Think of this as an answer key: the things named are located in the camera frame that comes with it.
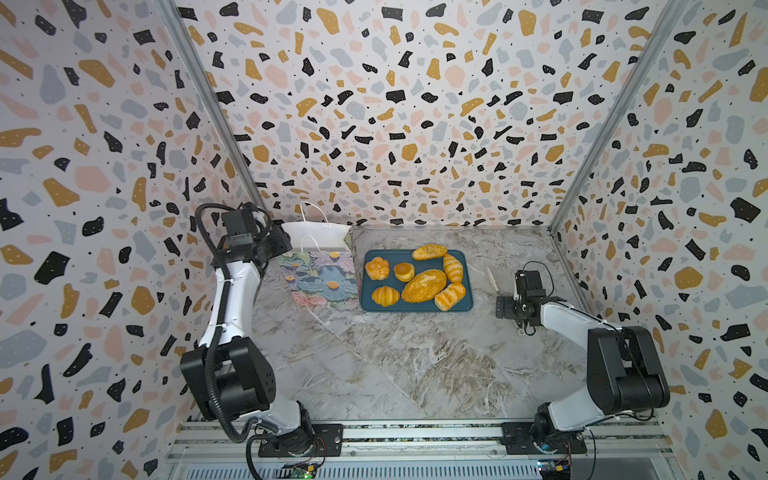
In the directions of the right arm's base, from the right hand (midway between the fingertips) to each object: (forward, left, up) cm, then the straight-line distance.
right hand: (512, 300), depth 95 cm
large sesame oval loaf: (+5, +28, +1) cm, 29 cm away
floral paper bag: (+1, +58, +15) cm, 60 cm away
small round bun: (+10, +35, +1) cm, 36 cm away
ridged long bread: (+13, +18, -1) cm, 22 cm away
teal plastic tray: (+9, +38, -3) cm, 39 cm away
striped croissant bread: (+1, +41, 0) cm, 41 cm away
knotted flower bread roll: (+12, +44, 0) cm, 45 cm away
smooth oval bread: (+21, +26, -1) cm, 33 cm away
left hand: (+6, +69, +24) cm, 73 cm away
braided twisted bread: (+2, +20, -1) cm, 20 cm away
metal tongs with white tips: (+8, +5, 0) cm, 10 cm away
